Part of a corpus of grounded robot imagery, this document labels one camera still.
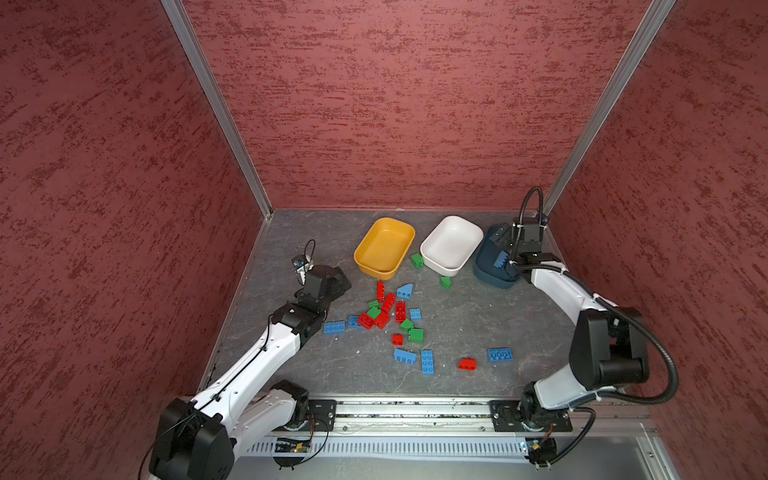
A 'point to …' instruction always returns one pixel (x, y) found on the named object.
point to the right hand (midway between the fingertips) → (505, 240)
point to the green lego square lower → (416, 334)
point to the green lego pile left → (374, 309)
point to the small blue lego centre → (415, 313)
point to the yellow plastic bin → (384, 247)
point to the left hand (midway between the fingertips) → (332, 283)
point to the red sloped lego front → (469, 364)
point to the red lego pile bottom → (382, 319)
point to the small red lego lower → (397, 339)
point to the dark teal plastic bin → (485, 259)
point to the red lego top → (381, 291)
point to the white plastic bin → (450, 245)
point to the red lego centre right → (400, 312)
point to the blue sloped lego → (405, 291)
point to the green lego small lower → (406, 325)
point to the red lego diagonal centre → (388, 302)
